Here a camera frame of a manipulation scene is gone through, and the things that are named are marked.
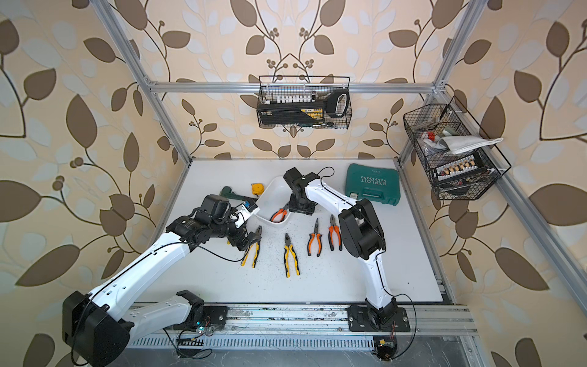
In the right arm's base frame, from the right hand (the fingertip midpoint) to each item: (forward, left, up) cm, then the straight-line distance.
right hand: (298, 210), depth 96 cm
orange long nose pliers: (-11, -8, -5) cm, 14 cm away
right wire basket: (+17, -49, +29) cm, 60 cm away
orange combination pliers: (-9, -13, -5) cm, 17 cm away
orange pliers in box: (+2, +6, -3) cm, 7 cm away
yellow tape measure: (+15, +19, -4) cm, 25 cm away
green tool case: (+13, -38, -1) cm, 40 cm away
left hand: (-13, +16, +12) cm, 24 cm away
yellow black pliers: (-15, +5, -4) cm, 16 cm away
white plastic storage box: (+12, +11, -5) cm, 17 cm away
